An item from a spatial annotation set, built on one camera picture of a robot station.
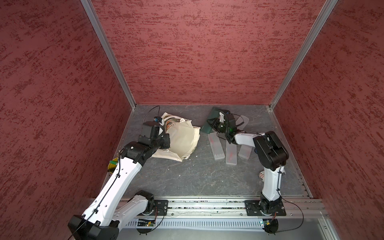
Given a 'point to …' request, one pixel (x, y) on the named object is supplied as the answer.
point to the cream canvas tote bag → (184, 137)
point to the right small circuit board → (266, 222)
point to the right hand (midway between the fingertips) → (207, 122)
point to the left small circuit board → (145, 222)
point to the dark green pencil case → (207, 127)
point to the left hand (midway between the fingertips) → (166, 140)
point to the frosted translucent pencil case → (241, 122)
